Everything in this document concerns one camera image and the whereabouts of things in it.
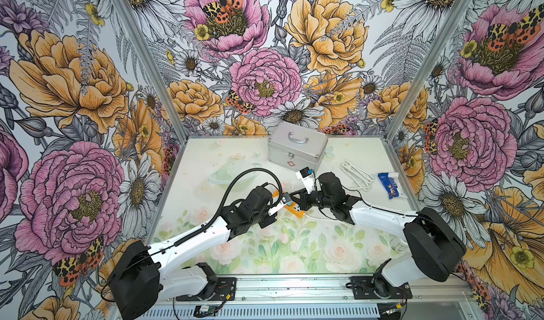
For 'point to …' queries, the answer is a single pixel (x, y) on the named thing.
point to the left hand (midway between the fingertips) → (269, 209)
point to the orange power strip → (293, 208)
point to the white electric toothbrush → (285, 199)
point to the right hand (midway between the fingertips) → (290, 201)
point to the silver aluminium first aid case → (296, 148)
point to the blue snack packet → (389, 184)
